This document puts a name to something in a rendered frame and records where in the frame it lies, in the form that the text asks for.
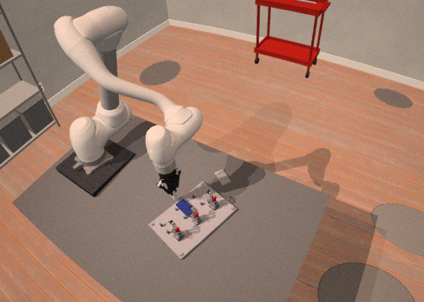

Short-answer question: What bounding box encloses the blue rectangular plate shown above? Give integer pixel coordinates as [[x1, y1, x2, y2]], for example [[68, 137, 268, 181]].
[[176, 198, 192, 217]]

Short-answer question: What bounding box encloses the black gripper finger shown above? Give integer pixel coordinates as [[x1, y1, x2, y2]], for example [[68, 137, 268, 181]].
[[156, 179, 176, 200], [171, 169, 181, 199]]

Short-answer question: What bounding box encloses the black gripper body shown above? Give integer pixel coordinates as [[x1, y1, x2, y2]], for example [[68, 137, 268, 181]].
[[159, 169, 177, 183]]

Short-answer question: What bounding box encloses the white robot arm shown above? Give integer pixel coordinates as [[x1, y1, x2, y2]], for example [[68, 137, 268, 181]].
[[54, 5, 203, 175]]

